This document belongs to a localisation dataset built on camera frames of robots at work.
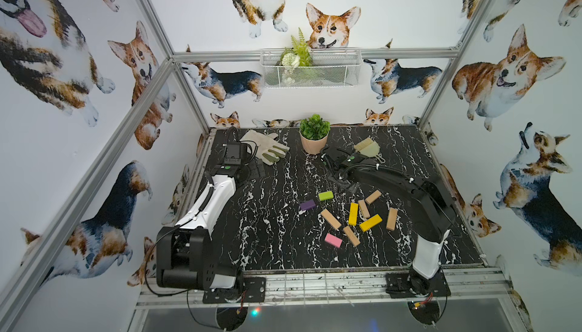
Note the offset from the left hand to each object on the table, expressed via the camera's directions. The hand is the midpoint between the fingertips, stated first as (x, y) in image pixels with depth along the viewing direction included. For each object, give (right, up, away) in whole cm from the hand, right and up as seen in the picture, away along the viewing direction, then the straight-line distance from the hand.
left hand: (254, 165), depth 88 cm
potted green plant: (+24, +13, +14) cm, 30 cm away
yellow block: (+39, -20, +2) cm, 44 cm away
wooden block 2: (+44, -18, +4) cm, 47 cm away
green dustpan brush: (+52, +7, +24) cm, 57 cm away
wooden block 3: (+48, -14, +6) cm, 50 cm away
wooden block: (+30, -21, 0) cm, 36 cm away
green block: (+29, -14, +7) cm, 32 cm away
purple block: (+21, -17, +5) cm, 27 cm away
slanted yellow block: (+45, -22, -1) cm, 50 cm away
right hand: (+32, -6, +2) cm, 32 cm away
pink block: (+30, -27, -4) cm, 41 cm away
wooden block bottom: (+37, -26, -4) cm, 45 cm away
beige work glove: (+1, +7, +25) cm, 26 cm away
